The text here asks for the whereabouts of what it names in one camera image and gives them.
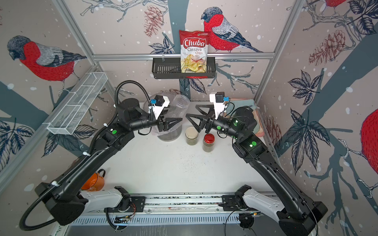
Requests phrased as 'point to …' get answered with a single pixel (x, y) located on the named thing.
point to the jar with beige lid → (191, 134)
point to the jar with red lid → (208, 142)
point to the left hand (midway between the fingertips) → (179, 110)
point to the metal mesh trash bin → (174, 136)
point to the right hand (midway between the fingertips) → (192, 111)
